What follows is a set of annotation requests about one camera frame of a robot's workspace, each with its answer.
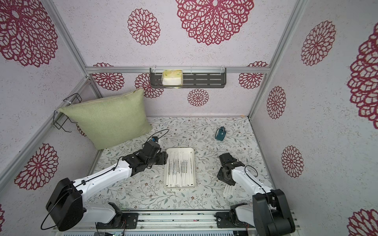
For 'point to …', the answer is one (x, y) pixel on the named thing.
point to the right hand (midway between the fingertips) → (222, 176)
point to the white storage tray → (178, 150)
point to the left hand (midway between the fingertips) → (163, 155)
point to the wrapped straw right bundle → (191, 168)
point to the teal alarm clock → (220, 133)
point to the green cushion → (111, 119)
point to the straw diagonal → (186, 170)
